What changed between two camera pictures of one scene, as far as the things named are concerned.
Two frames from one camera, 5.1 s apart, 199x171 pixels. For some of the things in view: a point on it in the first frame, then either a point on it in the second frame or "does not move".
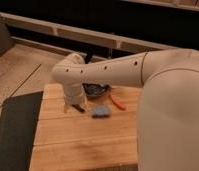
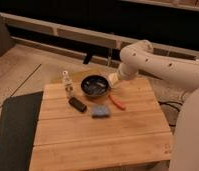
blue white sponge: [101, 111] does not move
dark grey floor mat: [15, 139] does not move
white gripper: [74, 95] → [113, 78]
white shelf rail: [86, 36] does not move
